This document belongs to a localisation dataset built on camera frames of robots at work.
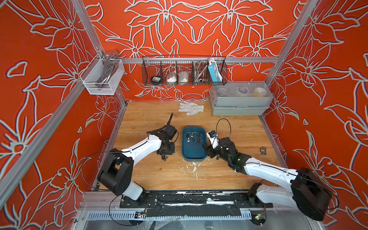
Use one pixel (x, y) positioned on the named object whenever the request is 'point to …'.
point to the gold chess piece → (192, 135)
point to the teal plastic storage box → (193, 137)
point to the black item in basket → (155, 79)
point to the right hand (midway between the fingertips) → (203, 143)
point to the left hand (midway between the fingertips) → (170, 151)
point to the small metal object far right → (263, 150)
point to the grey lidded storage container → (241, 98)
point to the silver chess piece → (188, 140)
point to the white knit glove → (192, 108)
